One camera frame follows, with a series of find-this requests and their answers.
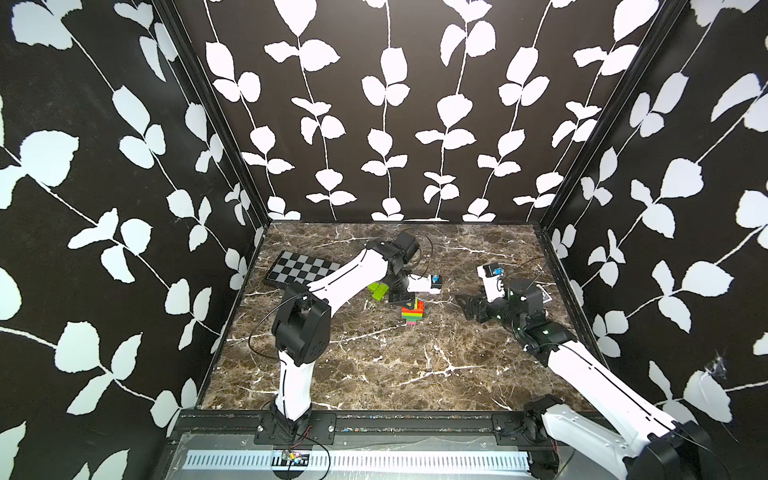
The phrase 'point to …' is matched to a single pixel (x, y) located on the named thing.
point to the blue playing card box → (545, 297)
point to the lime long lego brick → (378, 290)
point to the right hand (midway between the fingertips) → (466, 287)
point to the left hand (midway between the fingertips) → (411, 293)
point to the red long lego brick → (420, 308)
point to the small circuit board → (291, 458)
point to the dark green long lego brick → (412, 318)
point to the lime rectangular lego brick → (412, 314)
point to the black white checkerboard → (291, 267)
